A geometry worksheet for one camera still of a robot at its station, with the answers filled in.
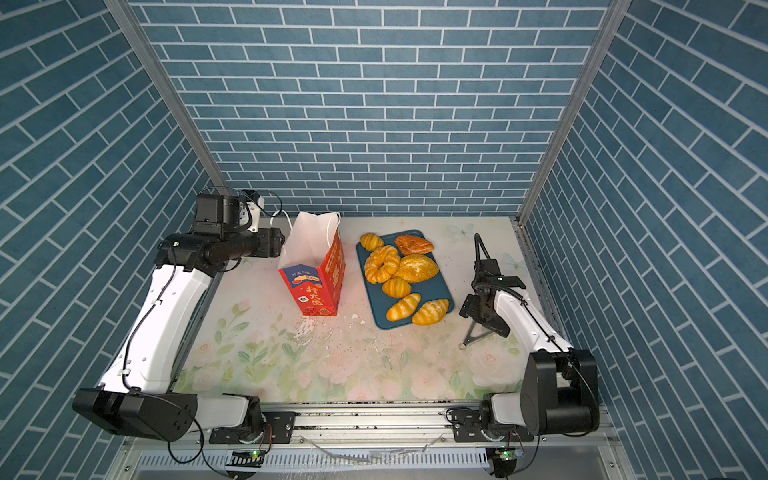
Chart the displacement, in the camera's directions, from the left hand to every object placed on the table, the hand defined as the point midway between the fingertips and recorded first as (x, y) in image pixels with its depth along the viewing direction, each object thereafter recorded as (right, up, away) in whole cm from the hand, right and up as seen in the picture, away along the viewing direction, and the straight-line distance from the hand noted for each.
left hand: (271, 235), depth 74 cm
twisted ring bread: (+26, -9, +25) cm, 37 cm away
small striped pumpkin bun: (+31, -16, +20) cm, 40 cm away
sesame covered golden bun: (+38, -10, +25) cm, 46 cm away
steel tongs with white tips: (+53, -31, +15) cm, 63 cm away
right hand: (+55, -23, +13) cm, 61 cm away
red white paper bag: (+1, -9, +30) cm, 31 cm away
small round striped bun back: (+22, -2, +34) cm, 41 cm away
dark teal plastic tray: (+26, -21, +22) cm, 40 cm away
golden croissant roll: (+41, -23, +15) cm, 50 cm away
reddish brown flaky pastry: (+36, -3, +34) cm, 49 cm away
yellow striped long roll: (+33, -22, +18) cm, 44 cm away
